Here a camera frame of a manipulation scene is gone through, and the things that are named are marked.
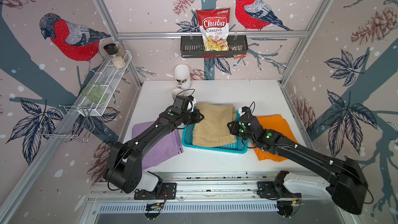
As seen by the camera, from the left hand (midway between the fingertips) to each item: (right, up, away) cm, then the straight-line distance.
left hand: (206, 114), depth 82 cm
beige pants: (+3, -9, -2) cm, 10 cm away
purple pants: (-25, -20, +3) cm, 32 cm away
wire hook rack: (-54, 0, -23) cm, 58 cm away
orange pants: (+44, -7, +13) cm, 46 cm away
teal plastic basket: (+18, -20, +5) cm, 28 cm away
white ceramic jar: (-18, +25, +32) cm, 44 cm away
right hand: (+11, -5, -2) cm, 12 cm away
